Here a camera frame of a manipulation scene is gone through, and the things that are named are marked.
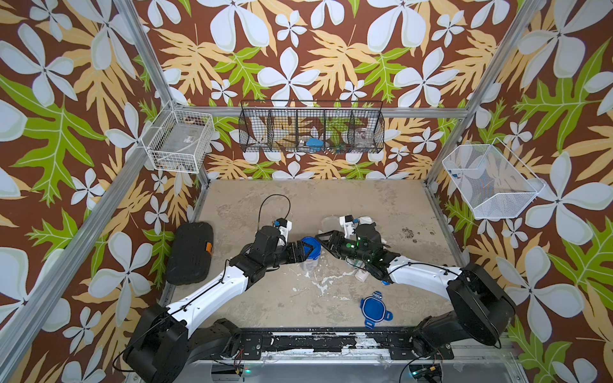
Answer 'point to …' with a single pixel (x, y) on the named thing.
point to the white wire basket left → (179, 140)
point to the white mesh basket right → (495, 182)
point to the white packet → (365, 219)
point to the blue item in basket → (314, 144)
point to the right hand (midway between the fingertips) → (315, 240)
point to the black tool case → (191, 253)
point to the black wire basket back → (311, 127)
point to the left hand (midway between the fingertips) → (308, 246)
